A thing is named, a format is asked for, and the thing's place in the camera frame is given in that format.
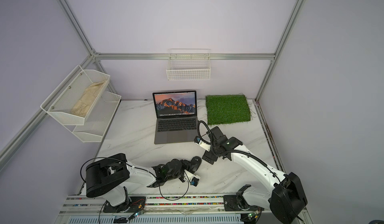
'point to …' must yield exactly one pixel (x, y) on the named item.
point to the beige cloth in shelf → (84, 105)
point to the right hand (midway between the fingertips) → (210, 150)
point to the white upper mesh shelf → (74, 98)
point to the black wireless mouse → (195, 163)
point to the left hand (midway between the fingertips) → (193, 164)
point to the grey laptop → (177, 117)
